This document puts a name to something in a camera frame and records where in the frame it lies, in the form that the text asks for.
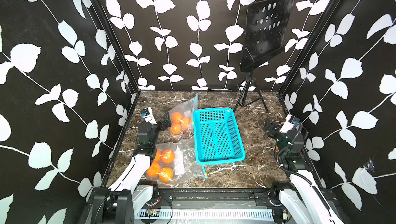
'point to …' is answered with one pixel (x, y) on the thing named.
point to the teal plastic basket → (217, 137)
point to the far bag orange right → (186, 121)
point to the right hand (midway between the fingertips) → (271, 118)
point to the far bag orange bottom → (175, 128)
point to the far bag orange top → (176, 118)
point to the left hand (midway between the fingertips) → (163, 112)
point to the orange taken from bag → (168, 156)
